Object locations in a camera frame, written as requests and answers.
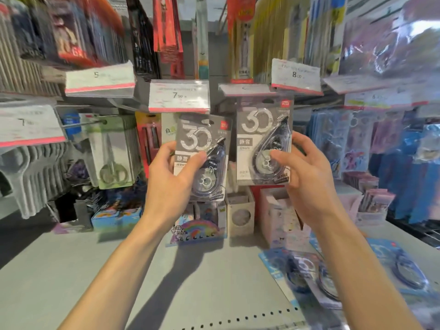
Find person's right hand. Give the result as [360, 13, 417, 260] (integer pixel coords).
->
[269, 131, 344, 232]

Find person's left hand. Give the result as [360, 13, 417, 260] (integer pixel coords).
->
[144, 140, 209, 226]

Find grey correction tape pack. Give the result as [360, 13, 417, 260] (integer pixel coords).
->
[173, 113, 233, 203]
[236, 97, 295, 186]

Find pile of assorted correction tapes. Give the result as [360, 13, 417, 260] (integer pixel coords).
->
[258, 236, 440, 317]

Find person's left forearm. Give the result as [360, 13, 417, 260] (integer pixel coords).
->
[58, 213, 172, 330]

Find person's right forearm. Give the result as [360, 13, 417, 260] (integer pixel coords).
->
[313, 213, 424, 330]

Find white pink display carton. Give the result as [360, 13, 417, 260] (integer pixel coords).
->
[259, 187, 313, 252]

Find rainbow print display box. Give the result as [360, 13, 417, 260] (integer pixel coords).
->
[166, 201, 228, 247]

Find row of blue character packs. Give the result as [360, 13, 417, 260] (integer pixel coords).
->
[308, 111, 371, 180]

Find blue card box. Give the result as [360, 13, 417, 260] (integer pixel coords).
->
[91, 202, 144, 233]

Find red carton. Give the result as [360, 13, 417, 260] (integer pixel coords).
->
[251, 185, 276, 218]

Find red pen set pack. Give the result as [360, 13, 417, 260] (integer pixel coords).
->
[136, 113, 163, 178]

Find pink card pack display box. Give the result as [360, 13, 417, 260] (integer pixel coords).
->
[343, 171, 396, 225]

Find row of green scissors packs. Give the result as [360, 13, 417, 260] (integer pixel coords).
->
[82, 115, 144, 190]

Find beige box round window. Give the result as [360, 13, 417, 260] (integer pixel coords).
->
[225, 187, 256, 238]

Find lilac hanging pencil case pack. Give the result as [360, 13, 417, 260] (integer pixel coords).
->
[369, 113, 407, 156]

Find blue bagged goods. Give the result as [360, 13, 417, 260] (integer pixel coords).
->
[369, 126, 440, 226]

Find purple black card box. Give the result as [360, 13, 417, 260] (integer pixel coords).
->
[48, 192, 94, 235]

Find white price tag red stripe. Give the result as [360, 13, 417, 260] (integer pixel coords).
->
[270, 58, 325, 97]
[65, 60, 137, 99]
[0, 104, 66, 148]
[343, 93, 369, 111]
[218, 83, 277, 98]
[323, 73, 389, 96]
[364, 87, 431, 110]
[148, 79, 211, 114]

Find metal peg hook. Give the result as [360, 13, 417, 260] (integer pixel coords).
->
[60, 119, 108, 130]

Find row of clear scissors packs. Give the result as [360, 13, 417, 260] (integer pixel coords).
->
[0, 144, 70, 220]

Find white teal pen pack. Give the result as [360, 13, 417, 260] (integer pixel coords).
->
[195, 0, 210, 81]

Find row of black packs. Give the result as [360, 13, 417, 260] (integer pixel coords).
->
[125, 0, 161, 80]

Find row of yellow refill packs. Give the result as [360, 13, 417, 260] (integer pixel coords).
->
[253, 0, 311, 83]

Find row of blue yellow packs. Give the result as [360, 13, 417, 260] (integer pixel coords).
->
[304, 0, 348, 77]

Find row of red hanging packs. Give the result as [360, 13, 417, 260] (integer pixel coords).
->
[153, 0, 185, 80]

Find clear bagged pink goods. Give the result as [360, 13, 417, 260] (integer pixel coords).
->
[338, 0, 440, 83]

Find row of orange refill packs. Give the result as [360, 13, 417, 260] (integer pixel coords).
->
[227, 0, 258, 84]

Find row of grey white packs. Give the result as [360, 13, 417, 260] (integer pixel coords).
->
[0, 10, 63, 97]

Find row of dark toy packs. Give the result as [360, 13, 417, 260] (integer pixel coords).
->
[10, 0, 46, 61]

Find metal wire divider rack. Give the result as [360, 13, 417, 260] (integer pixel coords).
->
[388, 216, 440, 248]

